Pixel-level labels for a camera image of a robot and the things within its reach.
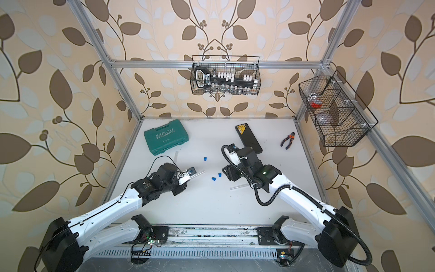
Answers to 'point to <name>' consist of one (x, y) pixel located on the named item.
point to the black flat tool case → (248, 138)
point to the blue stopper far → (205, 158)
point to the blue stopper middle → (220, 174)
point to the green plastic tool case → (158, 140)
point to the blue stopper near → (213, 178)
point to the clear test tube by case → (176, 156)
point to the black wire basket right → (341, 117)
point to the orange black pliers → (291, 136)
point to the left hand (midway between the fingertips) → (184, 175)
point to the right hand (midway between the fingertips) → (228, 166)
